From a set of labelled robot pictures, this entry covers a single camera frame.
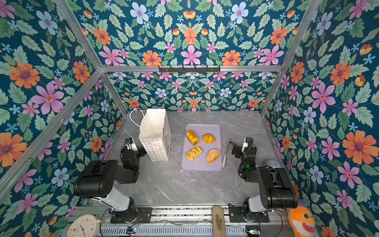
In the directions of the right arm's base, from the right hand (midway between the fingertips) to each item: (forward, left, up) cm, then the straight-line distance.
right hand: (247, 143), depth 92 cm
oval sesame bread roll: (-7, +22, -3) cm, 23 cm away
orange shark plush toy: (-41, -17, +1) cm, 44 cm away
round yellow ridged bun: (+5, +24, -3) cm, 25 cm away
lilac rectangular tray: (-1, +29, -5) cm, 29 cm away
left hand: (-2, +70, +3) cm, 70 cm away
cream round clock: (-45, +83, -5) cm, 95 cm away
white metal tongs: (+9, +10, -7) cm, 15 cm away
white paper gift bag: (+7, +62, -4) cm, 63 cm away
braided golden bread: (-6, +33, -3) cm, 34 cm away
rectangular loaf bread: (+4, +35, -1) cm, 35 cm away
